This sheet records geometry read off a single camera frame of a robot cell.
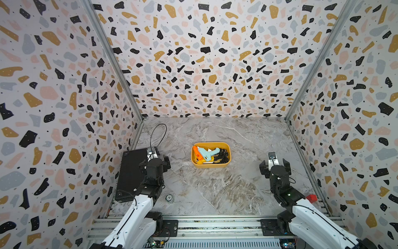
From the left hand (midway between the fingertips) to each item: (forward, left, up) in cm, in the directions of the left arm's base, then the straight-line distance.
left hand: (156, 157), depth 82 cm
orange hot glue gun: (+7, -21, -7) cm, 24 cm away
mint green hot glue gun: (+6, -27, -7) cm, 29 cm away
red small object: (-19, -80, -9) cm, 82 cm away
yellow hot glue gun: (+3, -24, -10) cm, 26 cm away
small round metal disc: (-17, -7, -11) cm, 22 cm away
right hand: (-2, -64, -1) cm, 64 cm away
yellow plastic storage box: (+5, -37, -12) cm, 39 cm away
